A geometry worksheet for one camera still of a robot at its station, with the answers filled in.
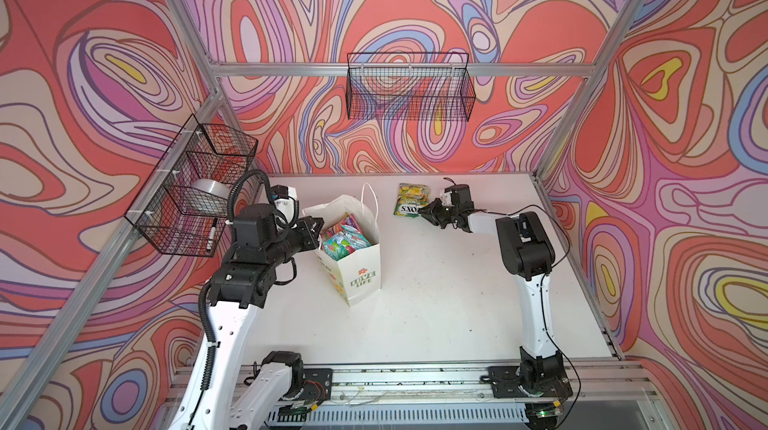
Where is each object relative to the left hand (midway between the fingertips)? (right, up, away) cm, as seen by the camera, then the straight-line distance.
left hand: (326, 219), depth 68 cm
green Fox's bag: (+23, +6, +40) cm, 46 cm away
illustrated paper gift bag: (+7, -15, +9) cm, 19 cm away
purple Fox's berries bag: (+3, -1, +14) cm, 14 cm away
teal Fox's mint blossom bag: (+3, -6, +7) cm, 10 cm away
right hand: (+26, 0, +39) cm, 47 cm away
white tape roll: (-31, +7, +7) cm, 33 cm away
